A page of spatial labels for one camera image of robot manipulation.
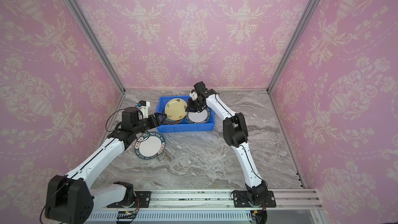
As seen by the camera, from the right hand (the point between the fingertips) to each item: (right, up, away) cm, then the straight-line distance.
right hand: (186, 109), depth 98 cm
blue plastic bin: (+14, -10, -3) cm, 18 cm away
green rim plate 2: (-21, -22, -6) cm, 31 cm away
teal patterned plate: (-11, -8, +1) cm, 14 cm away
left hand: (-10, -4, -17) cm, 20 cm away
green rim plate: (+6, -6, +1) cm, 8 cm away
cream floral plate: (-8, 0, +2) cm, 8 cm away
